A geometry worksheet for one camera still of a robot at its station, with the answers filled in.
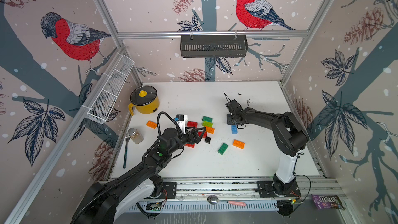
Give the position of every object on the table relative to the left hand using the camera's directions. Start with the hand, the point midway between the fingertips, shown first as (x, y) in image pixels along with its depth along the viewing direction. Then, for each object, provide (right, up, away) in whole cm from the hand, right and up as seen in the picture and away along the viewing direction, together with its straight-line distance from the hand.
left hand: (203, 127), depth 76 cm
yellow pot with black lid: (-39, +13, +25) cm, 48 cm away
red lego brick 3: (-8, -13, +12) cm, 19 cm away
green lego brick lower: (+11, -15, +10) cm, 21 cm away
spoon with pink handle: (+5, -34, -4) cm, 35 cm away
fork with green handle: (-45, -11, +14) cm, 49 cm away
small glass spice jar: (-38, -7, +8) cm, 39 cm away
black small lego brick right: (+3, -10, +14) cm, 17 cm away
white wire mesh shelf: (-57, +8, +7) cm, 58 cm away
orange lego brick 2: (-33, -3, +21) cm, 39 cm away
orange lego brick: (+21, -13, +12) cm, 27 cm away
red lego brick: (-7, -3, +22) cm, 23 cm away
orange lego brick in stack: (+4, -5, +17) cm, 18 cm away
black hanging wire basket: (+9, +50, +30) cm, 59 cm away
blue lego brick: (+19, -5, +17) cm, 27 cm away
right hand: (+19, +1, +24) cm, 31 cm away
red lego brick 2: (+1, -8, +16) cm, 18 cm away
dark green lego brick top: (+2, 0, +22) cm, 22 cm away
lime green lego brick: (+2, -2, +22) cm, 22 cm away
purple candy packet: (+57, -32, -8) cm, 66 cm away
